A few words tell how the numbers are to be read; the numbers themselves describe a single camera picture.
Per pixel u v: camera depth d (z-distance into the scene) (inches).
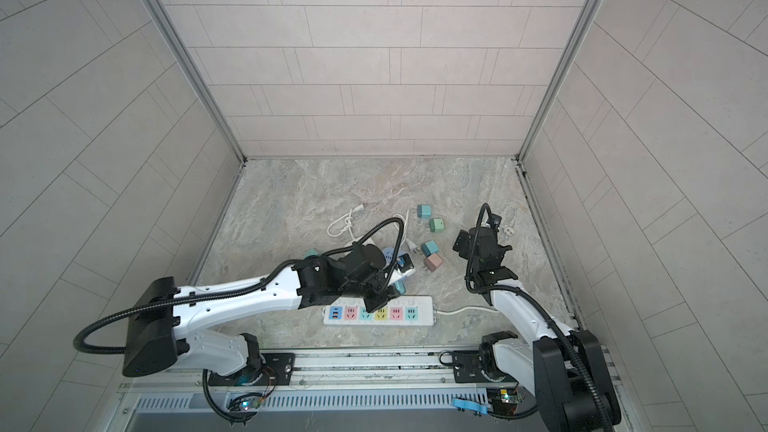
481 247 25.3
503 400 26.8
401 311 30.9
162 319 15.5
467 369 28.0
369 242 22.1
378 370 28.5
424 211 39.0
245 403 25.7
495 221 29.0
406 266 24.1
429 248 35.6
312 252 35.9
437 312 31.2
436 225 37.8
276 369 27.8
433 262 34.2
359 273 21.4
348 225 37.8
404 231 23.4
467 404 25.8
